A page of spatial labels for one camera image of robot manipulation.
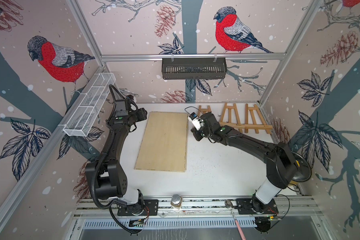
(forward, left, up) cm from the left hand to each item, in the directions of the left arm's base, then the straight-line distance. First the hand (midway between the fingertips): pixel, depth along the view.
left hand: (144, 108), depth 85 cm
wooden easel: (+3, -74, -22) cm, 77 cm away
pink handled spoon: (-44, -47, -25) cm, 69 cm away
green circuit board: (-53, -1, -24) cm, 58 cm away
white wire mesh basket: (-15, +28, +6) cm, 32 cm away
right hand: (-7, -28, -9) cm, 30 cm away
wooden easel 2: (+12, -58, -23) cm, 64 cm away
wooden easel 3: (+20, -39, -23) cm, 49 cm away
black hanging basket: (+34, -30, +4) cm, 46 cm away
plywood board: (-13, -10, -22) cm, 27 cm away
